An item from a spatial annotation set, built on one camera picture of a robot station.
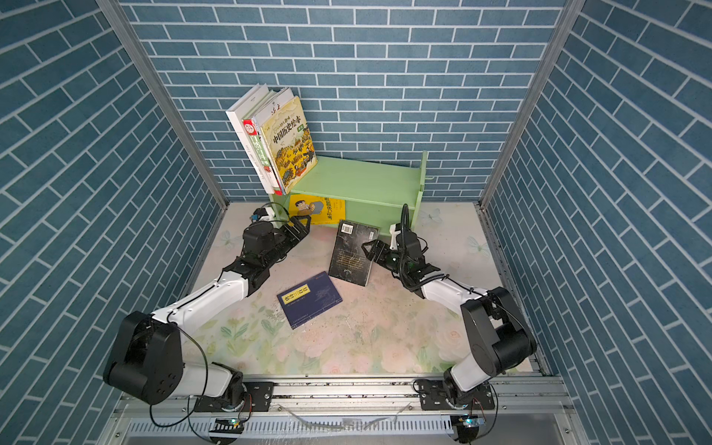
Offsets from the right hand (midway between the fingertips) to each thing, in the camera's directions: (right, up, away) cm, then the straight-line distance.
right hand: (366, 247), depth 88 cm
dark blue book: (-20, -18, +3) cm, 27 cm away
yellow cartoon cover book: (-16, +13, +12) cm, 24 cm away
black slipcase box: (-6, -5, +6) cm, 10 cm away
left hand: (-18, +8, -4) cm, 20 cm away
